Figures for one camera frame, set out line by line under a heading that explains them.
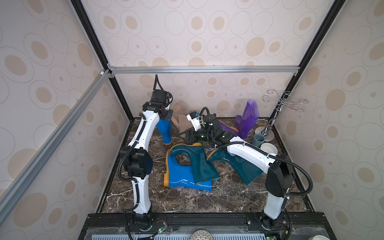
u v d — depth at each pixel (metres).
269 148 1.00
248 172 0.85
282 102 0.87
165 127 0.91
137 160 0.52
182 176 0.87
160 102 0.67
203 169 0.87
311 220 0.79
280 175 0.46
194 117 0.70
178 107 0.95
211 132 0.63
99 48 0.81
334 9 0.69
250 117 0.87
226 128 1.07
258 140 1.01
